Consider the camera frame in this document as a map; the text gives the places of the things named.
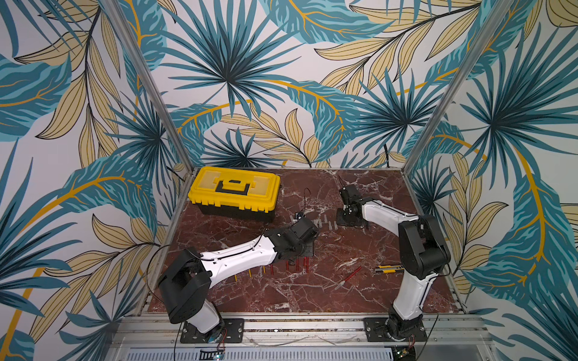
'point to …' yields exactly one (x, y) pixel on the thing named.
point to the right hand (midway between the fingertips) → (343, 219)
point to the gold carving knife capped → (264, 269)
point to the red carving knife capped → (272, 269)
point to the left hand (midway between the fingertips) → (308, 249)
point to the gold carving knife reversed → (250, 273)
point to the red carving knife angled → (339, 285)
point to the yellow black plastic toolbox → (235, 193)
